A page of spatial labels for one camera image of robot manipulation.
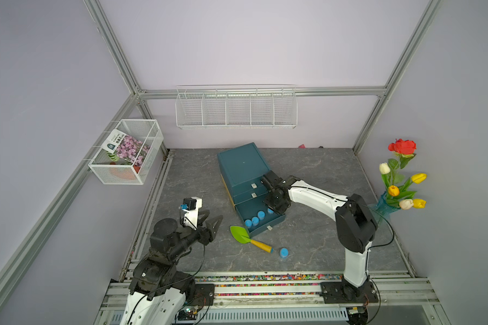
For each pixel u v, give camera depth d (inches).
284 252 31.8
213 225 23.9
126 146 29.1
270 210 33.8
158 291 17.7
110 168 29.0
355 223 19.5
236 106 38.9
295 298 29.1
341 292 25.8
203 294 28.8
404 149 28.1
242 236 34.5
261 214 35.9
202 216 26.7
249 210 36.0
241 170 32.4
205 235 23.1
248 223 35.0
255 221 35.1
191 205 22.1
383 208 31.2
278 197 26.4
